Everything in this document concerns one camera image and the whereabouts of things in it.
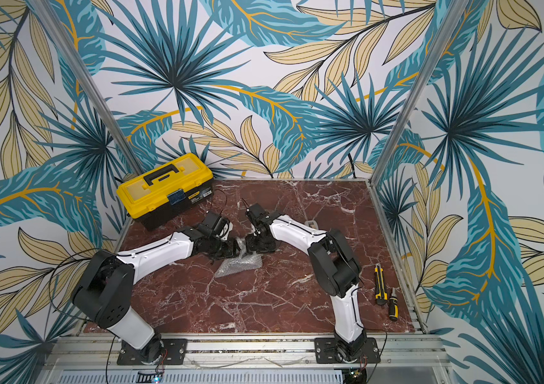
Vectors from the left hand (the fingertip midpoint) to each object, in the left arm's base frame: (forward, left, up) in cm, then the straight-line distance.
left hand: (237, 256), depth 88 cm
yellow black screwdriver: (-16, -54, -5) cm, 57 cm away
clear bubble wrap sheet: (-4, -3, +4) cm, 6 cm away
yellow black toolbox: (+19, +32, +10) cm, 39 cm away
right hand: (+4, -6, -3) cm, 7 cm away
